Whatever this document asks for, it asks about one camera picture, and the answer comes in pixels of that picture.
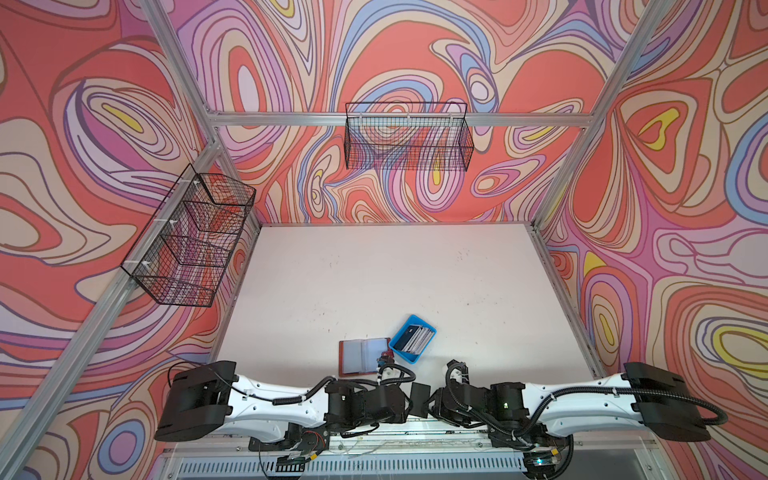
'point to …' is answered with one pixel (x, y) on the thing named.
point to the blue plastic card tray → (410, 320)
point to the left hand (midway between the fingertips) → (420, 412)
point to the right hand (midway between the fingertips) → (430, 417)
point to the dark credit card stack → (414, 339)
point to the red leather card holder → (356, 357)
